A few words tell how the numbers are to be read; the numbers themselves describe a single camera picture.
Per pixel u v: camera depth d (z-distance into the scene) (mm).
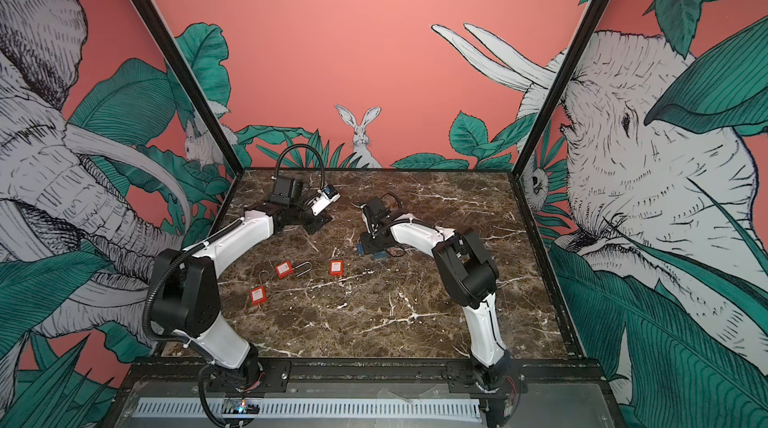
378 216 763
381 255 954
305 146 730
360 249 859
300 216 765
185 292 458
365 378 747
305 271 925
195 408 701
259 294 863
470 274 527
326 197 799
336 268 927
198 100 980
